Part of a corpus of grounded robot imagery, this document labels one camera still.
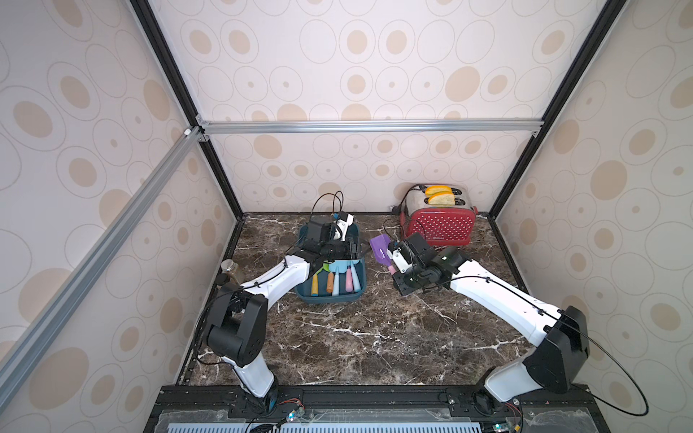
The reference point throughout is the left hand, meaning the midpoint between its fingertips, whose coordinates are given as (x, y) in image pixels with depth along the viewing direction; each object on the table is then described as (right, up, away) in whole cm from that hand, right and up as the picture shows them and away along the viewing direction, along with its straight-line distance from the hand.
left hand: (373, 246), depth 82 cm
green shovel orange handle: (-15, -12, +15) cm, 24 cm away
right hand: (+6, -12, -2) cm, 14 cm away
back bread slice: (+23, +21, +18) cm, 36 cm away
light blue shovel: (-5, -12, +15) cm, 20 cm away
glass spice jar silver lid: (-49, -7, +9) cm, 50 cm away
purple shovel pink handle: (-8, -14, +10) cm, 19 cm away
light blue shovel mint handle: (-12, -9, +18) cm, 24 cm away
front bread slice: (+26, +17, +15) cm, 34 cm away
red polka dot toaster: (+27, +11, +15) cm, 33 cm away
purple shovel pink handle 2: (+1, 0, -9) cm, 9 cm away
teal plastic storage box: (-24, -15, +13) cm, 31 cm away
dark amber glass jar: (-51, -12, +9) cm, 53 cm away
